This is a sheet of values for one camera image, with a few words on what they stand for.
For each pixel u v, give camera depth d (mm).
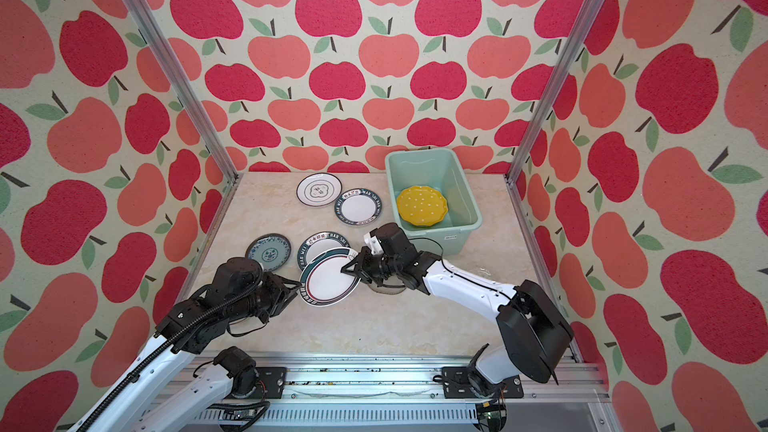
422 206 1112
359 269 688
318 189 1163
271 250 988
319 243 1010
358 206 1128
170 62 870
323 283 750
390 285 698
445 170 1086
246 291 548
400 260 637
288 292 659
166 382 462
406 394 732
